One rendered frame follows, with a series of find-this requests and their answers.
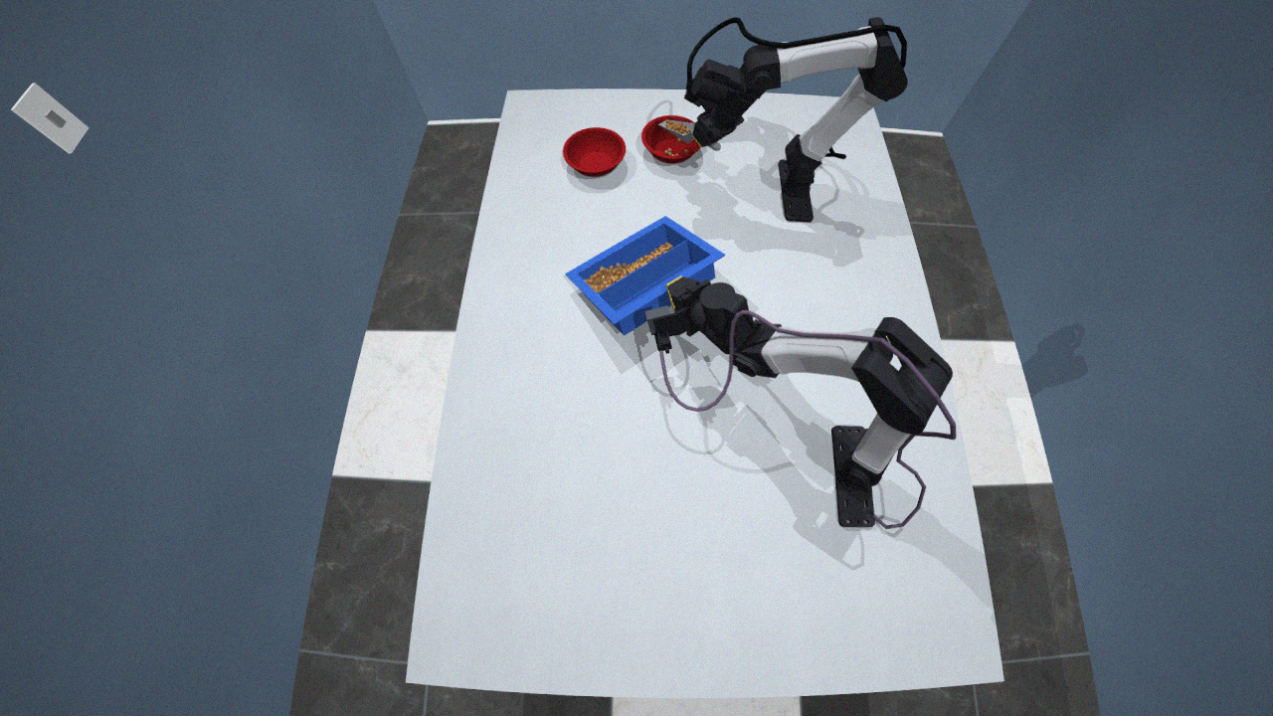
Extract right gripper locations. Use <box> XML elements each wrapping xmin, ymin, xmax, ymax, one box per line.
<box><xmin>693</xmin><ymin>102</ymin><xmax>743</xmax><ymax>147</ymax></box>

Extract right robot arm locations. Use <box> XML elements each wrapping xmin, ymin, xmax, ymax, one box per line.
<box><xmin>684</xmin><ymin>17</ymin><xmax>908</xmax><ymax>223</ymax></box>

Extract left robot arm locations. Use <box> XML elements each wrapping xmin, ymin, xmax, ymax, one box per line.
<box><xmin>645</xmin><ymin>282</ymin><xmax>953</xmax><ymax>527</ymax></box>

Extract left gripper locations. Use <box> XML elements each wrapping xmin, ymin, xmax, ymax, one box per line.
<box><xmin>666</xmin><ymin>276</ymin><xmax>712</xmax><ymax>336</ymax></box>

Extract red bowl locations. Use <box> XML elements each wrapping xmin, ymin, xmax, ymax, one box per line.
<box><xmin>642</xmin><ymin>115</ymin><xmax>701</xmax><ymax>164</ymax></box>
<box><xmin>563</xmin><ymin>127</ymin><xmax>626</xmax><ymax>177</ymax></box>

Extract grey scoop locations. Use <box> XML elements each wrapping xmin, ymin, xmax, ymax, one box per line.
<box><xmin>659</xmin><ymin>120</ymin><xmax>721</xmax><ymax>152</ymax></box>

